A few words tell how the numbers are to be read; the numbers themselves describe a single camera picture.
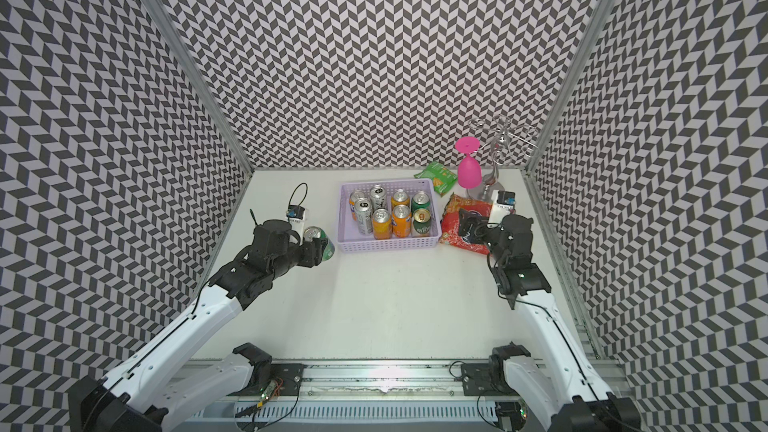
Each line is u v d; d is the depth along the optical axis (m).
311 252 0.68
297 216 0.67
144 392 0.39
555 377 0.43
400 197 0.97
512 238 0.55
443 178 1.13
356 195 0.96
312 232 0.77
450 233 0.97
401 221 0.93
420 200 0.96
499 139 0.88
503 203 0.65
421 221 0.92
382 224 0.93
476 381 0.73
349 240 0.99
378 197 0.95
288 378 0.72
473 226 0.69
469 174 0.96
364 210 0.92
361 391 0.72
